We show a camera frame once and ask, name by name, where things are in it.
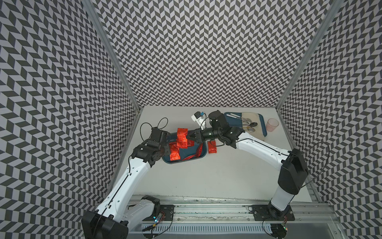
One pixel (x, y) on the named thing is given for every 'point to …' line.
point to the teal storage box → (183, 149)
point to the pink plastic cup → (271, 124)
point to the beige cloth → (258, 133)
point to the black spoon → (252, 124)
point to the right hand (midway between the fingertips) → (188, 138)
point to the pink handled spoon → (250, 130)
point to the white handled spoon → (244, 120)
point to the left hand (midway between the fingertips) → (162, 149)
